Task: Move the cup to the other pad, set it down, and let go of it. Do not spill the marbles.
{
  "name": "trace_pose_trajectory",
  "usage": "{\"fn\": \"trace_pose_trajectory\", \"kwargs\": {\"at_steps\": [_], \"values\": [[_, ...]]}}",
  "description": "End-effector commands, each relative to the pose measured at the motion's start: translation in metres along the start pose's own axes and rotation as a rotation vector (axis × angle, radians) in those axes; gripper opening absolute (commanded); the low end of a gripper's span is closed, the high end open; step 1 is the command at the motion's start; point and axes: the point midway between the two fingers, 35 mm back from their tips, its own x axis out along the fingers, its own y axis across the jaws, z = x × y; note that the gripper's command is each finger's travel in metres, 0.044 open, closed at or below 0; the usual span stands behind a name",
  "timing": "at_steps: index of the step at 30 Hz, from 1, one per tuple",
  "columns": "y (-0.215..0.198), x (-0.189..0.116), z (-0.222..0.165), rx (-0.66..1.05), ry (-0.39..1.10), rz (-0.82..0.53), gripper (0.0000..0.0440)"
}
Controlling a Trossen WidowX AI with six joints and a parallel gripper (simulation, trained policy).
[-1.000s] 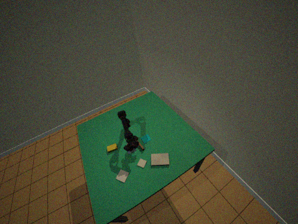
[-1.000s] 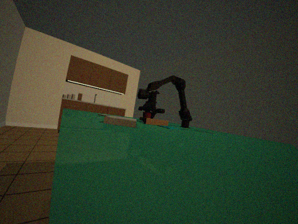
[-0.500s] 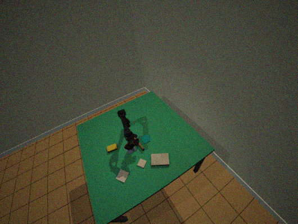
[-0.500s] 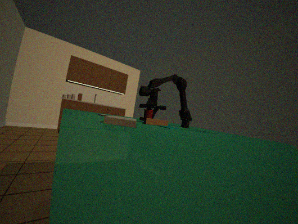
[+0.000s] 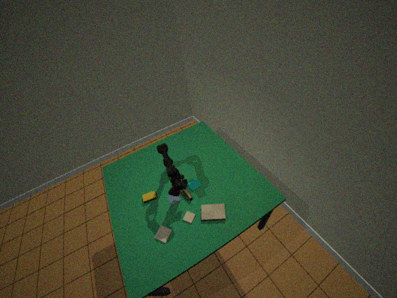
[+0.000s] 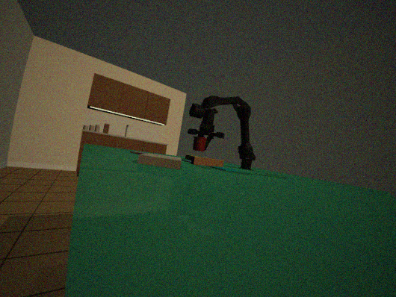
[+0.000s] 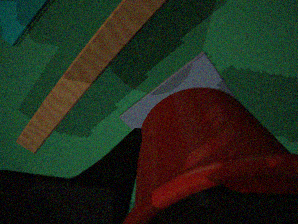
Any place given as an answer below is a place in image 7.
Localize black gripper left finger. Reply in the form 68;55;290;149
0;128;142;224

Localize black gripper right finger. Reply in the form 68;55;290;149
158;184;298;224

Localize tan flat bar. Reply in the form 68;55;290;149
16;0;169;154

